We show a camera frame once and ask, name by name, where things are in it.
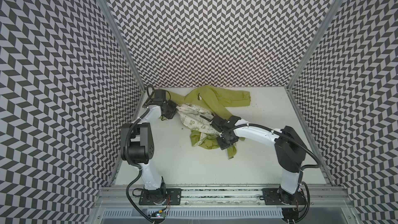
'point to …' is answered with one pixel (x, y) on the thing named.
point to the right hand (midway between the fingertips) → (224, 143)
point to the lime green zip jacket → (198, 109)
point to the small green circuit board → (160, 215)
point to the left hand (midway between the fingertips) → (178, 105)
